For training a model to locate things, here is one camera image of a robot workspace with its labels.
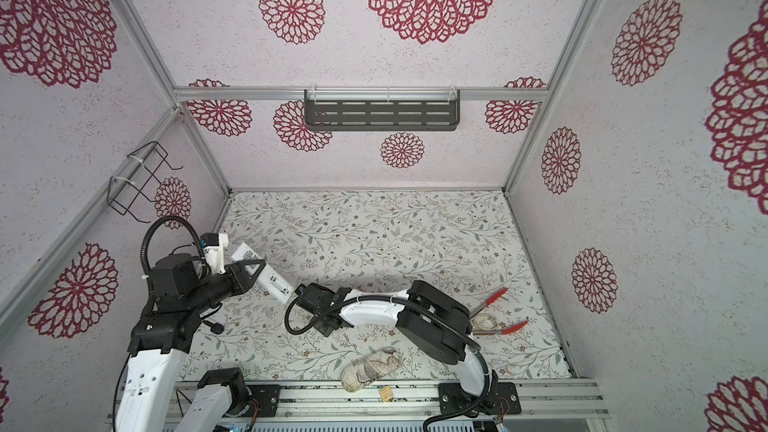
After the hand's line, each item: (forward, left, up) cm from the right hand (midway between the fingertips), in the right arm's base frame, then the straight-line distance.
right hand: (323, 311), depth 88 cm
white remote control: (-2, +9, +22) cm, 24 cm away
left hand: (+1, +11, +22) cm, 25 cm away
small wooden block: (-20, -19, -1) cm, 28 cm away
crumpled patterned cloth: (-15, -14, +2) cm, 21 cm away
